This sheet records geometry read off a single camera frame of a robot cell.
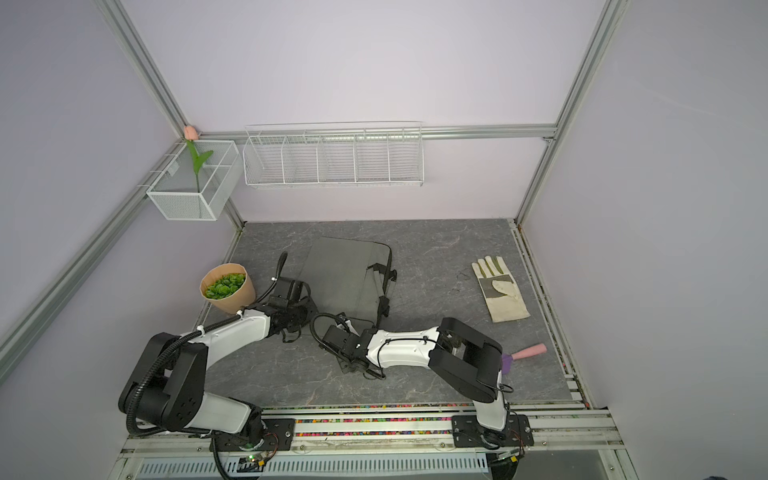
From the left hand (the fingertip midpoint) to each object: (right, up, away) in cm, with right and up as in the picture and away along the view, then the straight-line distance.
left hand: (318, 313), depth 92 cm
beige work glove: (+59, +6, +7) cm, 60 cm away
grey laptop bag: (+9, +10, +10) cm, 17 cm away
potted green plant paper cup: (-25, +8, -5) cm, 27 cm away
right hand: (+11, -10, -5) cm, 15 cm away
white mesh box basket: (-34, +35, -14) cm, 50 cm away
